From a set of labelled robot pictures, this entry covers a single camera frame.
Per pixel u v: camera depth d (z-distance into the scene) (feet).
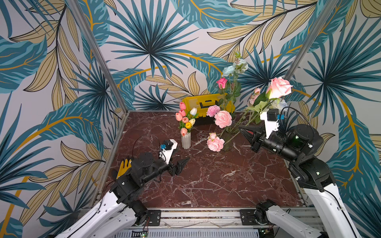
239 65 2.50
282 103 2.06
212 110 2.43
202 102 3.32
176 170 1.87
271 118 1.45
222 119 2.09
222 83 2.45
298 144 1.30
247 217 2.40
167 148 1.73
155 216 2.42
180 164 1.80
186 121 2.41
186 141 2.97
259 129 1.60
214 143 2.02
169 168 1.81
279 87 1.19
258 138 1.58
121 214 1.95
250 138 1.72
